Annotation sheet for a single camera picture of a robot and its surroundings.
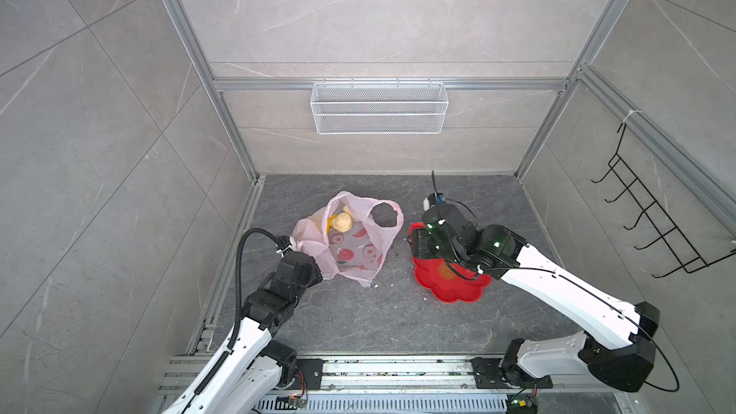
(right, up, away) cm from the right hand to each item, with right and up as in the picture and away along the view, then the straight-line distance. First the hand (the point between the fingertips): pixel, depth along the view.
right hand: (416, 236), depth 72 cm
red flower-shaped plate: (+13, -16, +19) cm, 28 cm away
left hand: (-29, -6, +7) cm, 30 cm away
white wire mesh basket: (-9, +42, +29) cm, 52 cm away
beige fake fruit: (-22, +2, +27) cm, 35 cm away
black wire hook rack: (+56, -1, -11) cm, 57 cm away
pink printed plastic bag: (-22, -5, +29) cm, 36 cm away
